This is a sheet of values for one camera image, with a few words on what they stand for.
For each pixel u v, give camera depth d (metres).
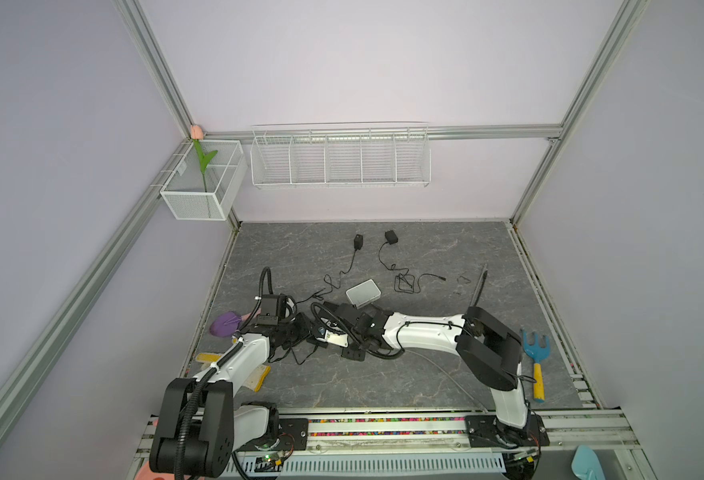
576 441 0.74
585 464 0.70
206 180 0.89
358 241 1.10
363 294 0.98
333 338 0.77
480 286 1.02
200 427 0.41
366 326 0.67
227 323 0.92
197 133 0.90
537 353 0.86
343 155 0.98
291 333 0.76
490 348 0.50
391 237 1.15
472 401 0.79
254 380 0.82
